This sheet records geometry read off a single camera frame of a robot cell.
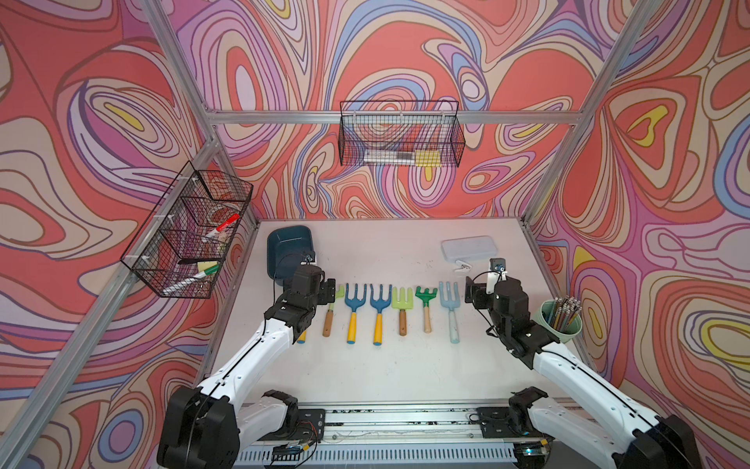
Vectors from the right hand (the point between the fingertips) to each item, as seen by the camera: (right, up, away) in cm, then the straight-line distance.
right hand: (485, 284), depth 82 cm
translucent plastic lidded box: (+3, +11, +27) cm, 29 cm away
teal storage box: (-65, +11, +27) cm, 71 cm away
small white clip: (0, +4, +22) cm, 22 cm away
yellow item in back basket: (-15, +39, +9) cm, 43 cm away
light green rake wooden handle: (-46, -12, +9) cm, 49 cm away
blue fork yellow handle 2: (-30, -8, +13) cm, 34 cm away
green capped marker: (-80, +2, -10) cm, 80 cm away
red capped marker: (-71, +17, -5) cm, 73 cm away
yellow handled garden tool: (-54, -17, +6) cm, 57 cm away
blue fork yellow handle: (-39, -8, +14) cm, 42 cm away
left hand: (-49, +1, +3) cm, 49 cm away
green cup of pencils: (+19, -8, -5) cm, 21 cm away
